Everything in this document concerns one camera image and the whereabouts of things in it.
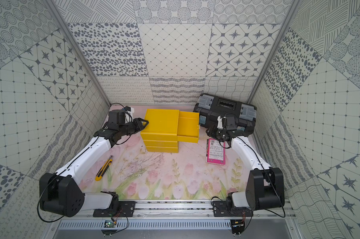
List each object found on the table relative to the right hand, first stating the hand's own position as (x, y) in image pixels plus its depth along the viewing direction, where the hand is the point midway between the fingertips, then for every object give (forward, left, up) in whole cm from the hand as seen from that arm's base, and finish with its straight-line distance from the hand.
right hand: (209, 133), depth 87 cm
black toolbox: (+18, -1, +4) cm, 19 cm away
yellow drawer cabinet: (-6, +28, +7) cm, 29 cm away
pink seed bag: (-5, -5, -14) cm, 15 cm away
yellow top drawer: (+5, +13, 0) cm, 14 cm away
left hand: (+2, +37, +9) cm, 38 cm away
